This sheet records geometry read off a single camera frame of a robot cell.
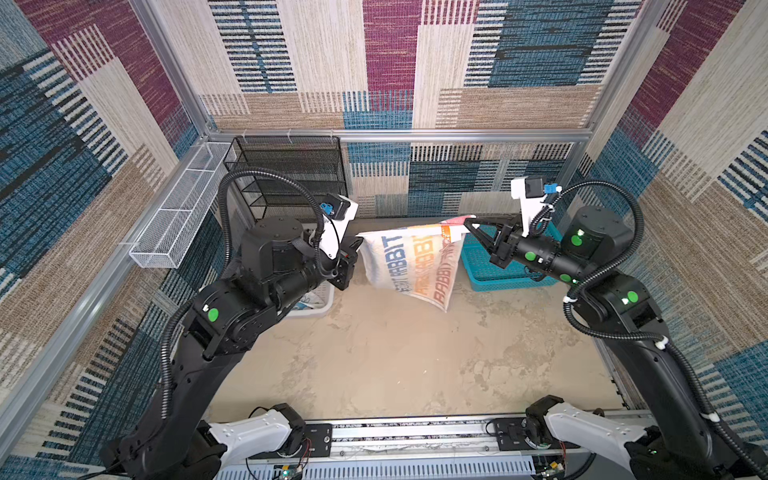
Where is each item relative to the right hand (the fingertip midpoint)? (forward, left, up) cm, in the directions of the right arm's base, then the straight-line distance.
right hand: (470, 227), depth 55 cm
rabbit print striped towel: (+1, +8, -11) cm, 14 cm away
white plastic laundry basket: (+12, +37, -44) cm, 58 cm away
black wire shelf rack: (+52, +39, -21) cm, 69 cm away
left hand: (-1, +21, +1) cm, 21 cm away
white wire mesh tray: (+9, +67, -12) cm, 68 cm away
